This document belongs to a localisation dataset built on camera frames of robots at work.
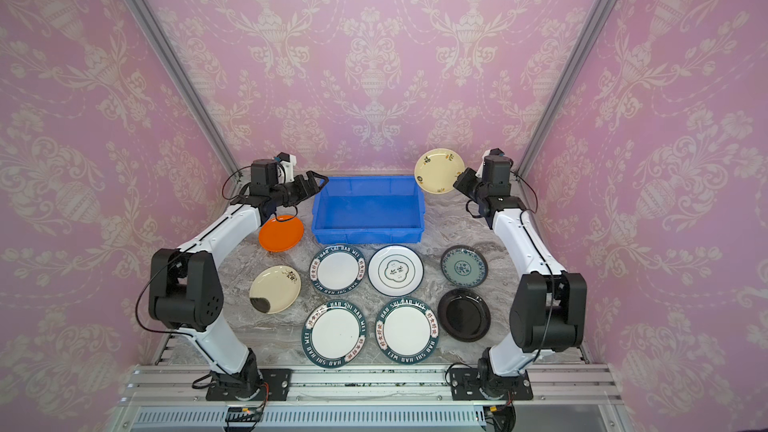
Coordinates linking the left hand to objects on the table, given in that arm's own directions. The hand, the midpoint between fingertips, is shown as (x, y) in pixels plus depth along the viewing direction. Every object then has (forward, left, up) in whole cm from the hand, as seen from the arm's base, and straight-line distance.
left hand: (321, 183), depth 89 cm
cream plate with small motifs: (+4, -34, +3) cm, 35 cm away
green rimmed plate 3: (-36, -26, -20) cm, 49 cm away
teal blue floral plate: (-16, -45, -20) cm, 52 cm away
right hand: (+1, -41, +4) cm, 41 cm away
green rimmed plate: (-17, -4, -22) cm, 28 cm away
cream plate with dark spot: (-25, +13, -20) cm, 35 cm away
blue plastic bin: (+5, -13, -19) cm, 23 cm away
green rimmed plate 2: (-37, -6, -21) cm, 43 cm away
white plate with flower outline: (-17, -23, -21) cm, 36 cm away
